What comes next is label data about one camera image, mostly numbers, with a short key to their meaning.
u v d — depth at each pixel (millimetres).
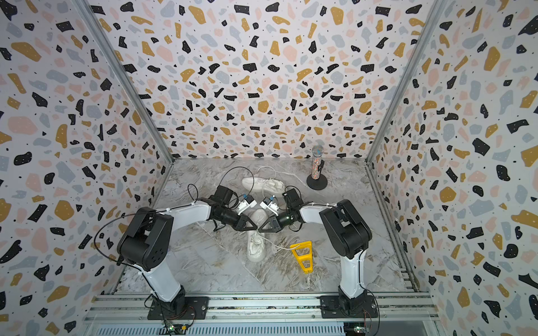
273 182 1042
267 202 855
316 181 1099
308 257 870
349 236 521
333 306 740
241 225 800
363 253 533
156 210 533
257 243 855
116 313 732
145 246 483
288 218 821
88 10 698
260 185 1035
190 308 731
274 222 816
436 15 717
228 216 797
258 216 948
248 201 835
